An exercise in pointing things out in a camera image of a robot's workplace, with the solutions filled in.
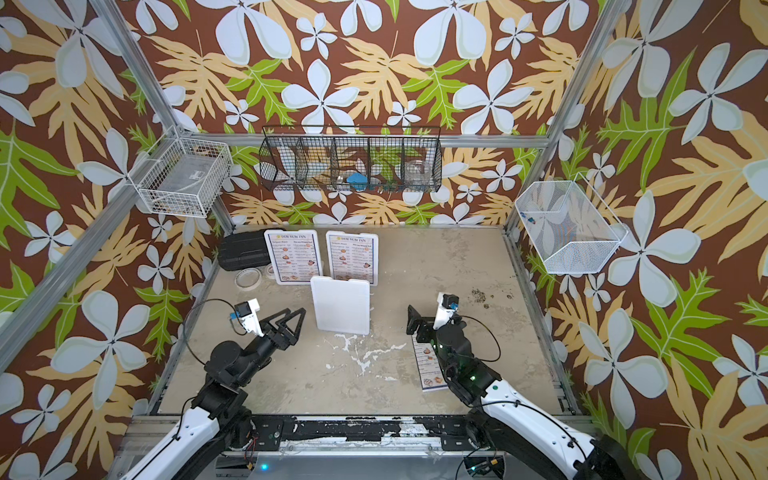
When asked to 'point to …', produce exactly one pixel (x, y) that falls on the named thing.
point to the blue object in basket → (358, 180)
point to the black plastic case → (244, 250)
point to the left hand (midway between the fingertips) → (298, 308)
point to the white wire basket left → (178, 177)
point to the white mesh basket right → (569, 226)
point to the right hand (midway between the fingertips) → (420, 307)
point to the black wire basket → (352, 158)
